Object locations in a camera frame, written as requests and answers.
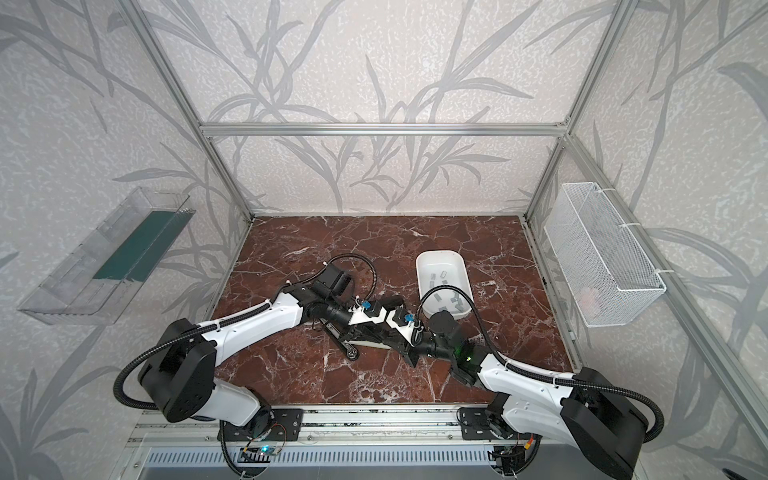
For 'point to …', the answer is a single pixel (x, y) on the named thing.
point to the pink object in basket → (587, 298)
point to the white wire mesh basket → (609, 278)
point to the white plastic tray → (444, 267)
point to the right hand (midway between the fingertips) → (387, 325)
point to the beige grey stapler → (382, 339)
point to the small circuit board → (268, 450)
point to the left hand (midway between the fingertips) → (383, 322)
